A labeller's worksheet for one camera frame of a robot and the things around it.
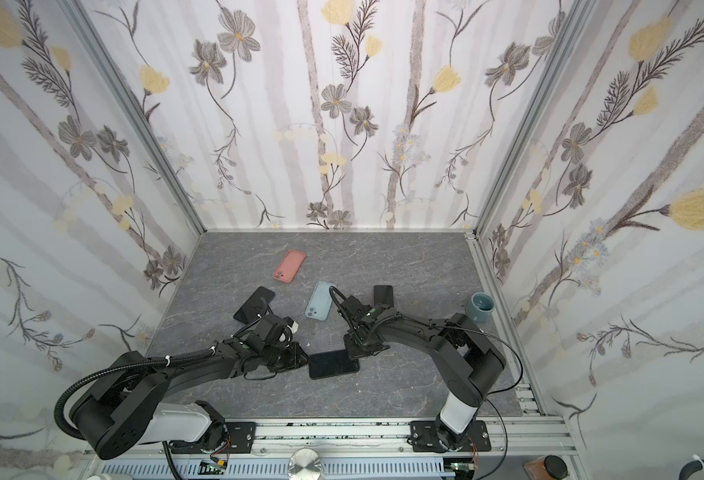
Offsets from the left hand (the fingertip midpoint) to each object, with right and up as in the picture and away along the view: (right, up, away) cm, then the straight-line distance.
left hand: (306, 353), depth 86 cm
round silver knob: (+5, -13, -28) cm, 31 cm away
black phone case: (+8, -3, 0) cm, 8 cm away
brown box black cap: (+56, -17, -24) cm, 63 cm away
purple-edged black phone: (+24, +15, +17) cm, 33 cm away
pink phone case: (-11, +25, +26) cm, 38 cm away
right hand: (+12, +2, +1) cm, 12 cm away
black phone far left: (-19, +12, +12) cm, 26 cm away
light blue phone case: (+2, +13, +15) cm, 20 cm away
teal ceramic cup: (+54, +12, +8) cm, 56 cm away
